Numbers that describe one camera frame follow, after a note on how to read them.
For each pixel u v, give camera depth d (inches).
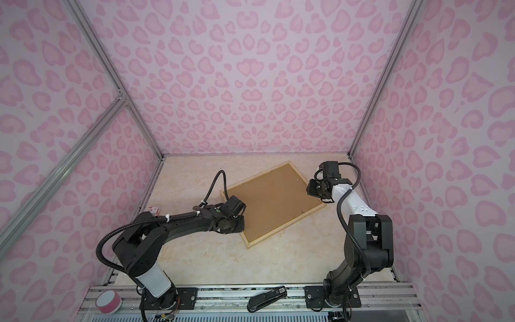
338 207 19.8
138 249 18.0
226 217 26.7
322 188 27.0
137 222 19.3
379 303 28.7
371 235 19.8
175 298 26.7
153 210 37.5
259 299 27.4
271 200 43.3
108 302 26.7
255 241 33.8
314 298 28.9
